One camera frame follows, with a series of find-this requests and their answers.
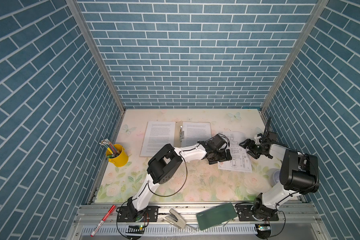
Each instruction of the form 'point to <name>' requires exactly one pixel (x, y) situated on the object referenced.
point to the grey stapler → (175, 218)
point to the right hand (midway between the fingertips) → (243, 145)
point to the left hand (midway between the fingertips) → (227, 160)
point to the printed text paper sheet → (157, 135)
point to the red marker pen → (103, 221)
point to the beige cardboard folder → (180, 134)
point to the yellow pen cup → (122, 159)
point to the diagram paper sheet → (240, 160)
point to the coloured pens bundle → (111, 150)
